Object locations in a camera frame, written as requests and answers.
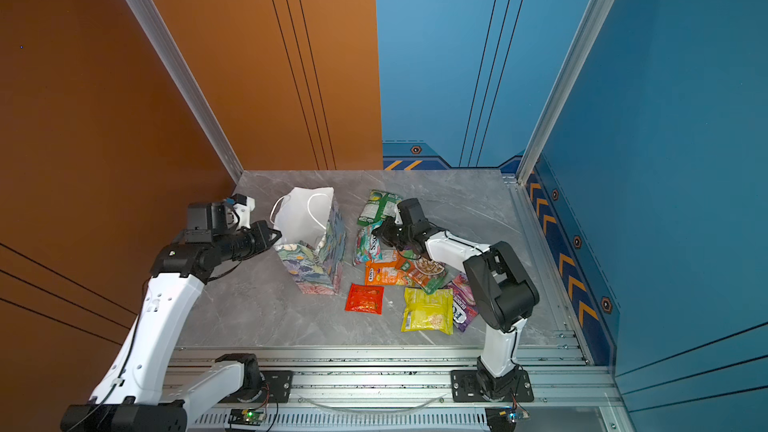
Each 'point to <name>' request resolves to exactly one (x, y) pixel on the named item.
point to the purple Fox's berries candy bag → (465, 308)
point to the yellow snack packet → (425, 312)
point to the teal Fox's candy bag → (368, 248)
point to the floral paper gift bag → (310, 238)
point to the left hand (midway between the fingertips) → (281, 230)
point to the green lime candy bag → (381, 205)
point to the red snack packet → (365, 299)
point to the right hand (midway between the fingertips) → (369, 232)
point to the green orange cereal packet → (428, 273)
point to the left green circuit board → (247, 416)
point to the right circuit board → (504, 418)
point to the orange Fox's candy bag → (386, 273)
